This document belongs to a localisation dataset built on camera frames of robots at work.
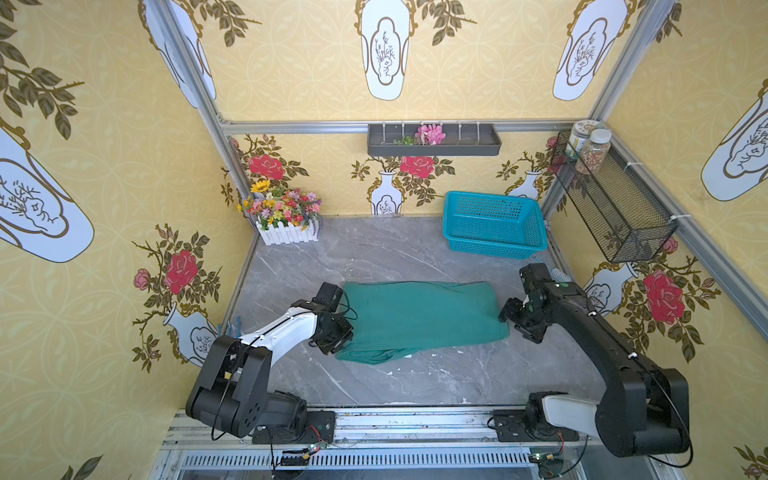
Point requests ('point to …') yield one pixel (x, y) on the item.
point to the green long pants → (393, 318)
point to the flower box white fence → (284, 214)
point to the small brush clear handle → (558, 275)
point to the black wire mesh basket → (618, 208)
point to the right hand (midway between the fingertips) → (512, 320)
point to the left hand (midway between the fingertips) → (339, 339)
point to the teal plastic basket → (495, 225)
